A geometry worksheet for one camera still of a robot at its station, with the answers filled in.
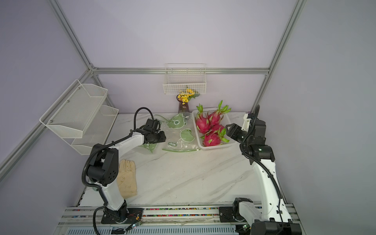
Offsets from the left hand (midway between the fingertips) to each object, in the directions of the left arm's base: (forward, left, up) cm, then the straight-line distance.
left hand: (163, 139), depth 97 cm
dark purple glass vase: (+23, -13, +8) cm, 27 cm away
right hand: (-9, -40, +21) cm, 46 cm away
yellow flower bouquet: (+23, -16, +18) cm, 33 cm away
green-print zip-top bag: (-6, +7, 0) cm, 10 cm away
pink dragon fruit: (+17, -37, +5) cm, 41 cm away
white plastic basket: (+15, -44, +2) cm, 46 cm away
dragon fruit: (+11, -27, +7) cm, 30 cm away
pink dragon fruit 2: (+9, -39, +1) cm, 40 cm away
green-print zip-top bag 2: (+5, -11, +2) cm, 13 cm away
